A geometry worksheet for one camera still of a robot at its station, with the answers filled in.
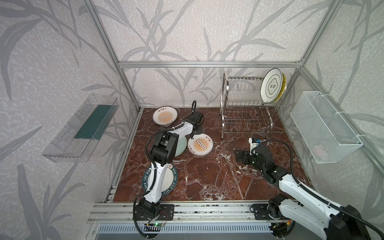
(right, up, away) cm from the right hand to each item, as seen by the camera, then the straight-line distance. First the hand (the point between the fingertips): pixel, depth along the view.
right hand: (240, 150), depth 84 cm
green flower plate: (-35, 0, +14) cm, 38 cm away
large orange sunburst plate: (-50, +21, +31) cm, 63 cm away
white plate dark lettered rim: (-40, -18, -2) cm, 43 cm away
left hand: (-25, +10, +22) cm, 35 cm away
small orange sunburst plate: (-22, +1, +15) cm, 26 cm away
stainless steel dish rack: (+12, +27, +39) cm, 49 cm away
